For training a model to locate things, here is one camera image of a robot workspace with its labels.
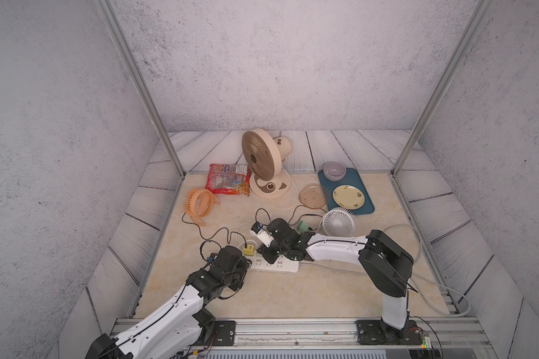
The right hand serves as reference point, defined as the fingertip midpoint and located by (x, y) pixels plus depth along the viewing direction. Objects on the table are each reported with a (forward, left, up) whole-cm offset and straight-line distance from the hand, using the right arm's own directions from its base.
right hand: (259, 250), depth 86 cm
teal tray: (+44, -45, -7) cm, 64 cm away
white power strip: (-4, -8, -5) cm, 10 cm away
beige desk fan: (+32, -1, +19) cm, 37 cm away
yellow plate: (+32, -42, -8) cm, 53 cm away
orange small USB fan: (+20, +27, +3) cm, 34 cm away
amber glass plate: (+31, -24, -6) cm, 40 cm away
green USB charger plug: (+14, -18, -6) cm, 23 cm away
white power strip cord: (-19, -39, +27) cm, 51 cm away
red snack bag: (+37, +18, 0) cm, 41 cm away
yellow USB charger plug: (0, +4, -1) cm, 4 cm away
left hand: (-6, +1, 0) cm, 6 cm away
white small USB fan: (+10, -31, +3) cm, 33 cm away
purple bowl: (+46, -36, -4) cm, 59 cm away
